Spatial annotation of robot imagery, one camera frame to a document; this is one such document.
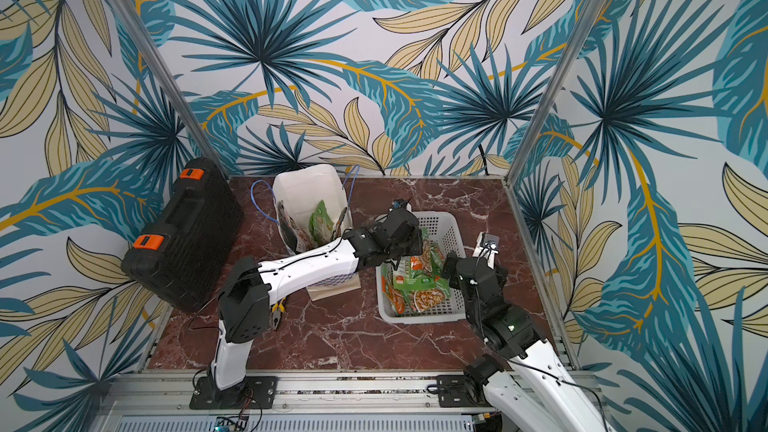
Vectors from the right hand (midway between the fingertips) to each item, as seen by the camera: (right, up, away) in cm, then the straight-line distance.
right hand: (470, 257), depth 73 cm
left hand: (-10, +2, +9) cm, 14 cm away
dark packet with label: (-35, +5, +13) cm, 37 cm away
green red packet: (-9, -13, +17) cm, 23 cm away
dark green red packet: (-44, +4, +5) cm, 45 cm away
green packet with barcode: (-19, -14, +8) cm, 24 cm away
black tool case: (-71, +2, +2) cm, 71 cm away
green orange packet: (-8, -5, +14) cm, 17 cm away
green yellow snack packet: (-42, +7, +26) cm, 50 cm away
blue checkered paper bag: (-44, +12, +24) cm, 52 cm away
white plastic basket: (-1, +3, +25) cm, 25 cm away
